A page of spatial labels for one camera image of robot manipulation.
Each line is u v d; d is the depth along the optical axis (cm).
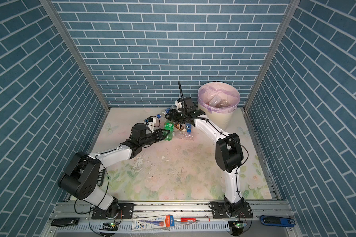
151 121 82
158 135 77
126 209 74
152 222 69
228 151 54
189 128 105
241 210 69
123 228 70
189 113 72
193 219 71
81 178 45
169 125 86
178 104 85
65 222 68
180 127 105
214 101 102
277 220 68
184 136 102
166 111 112
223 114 85
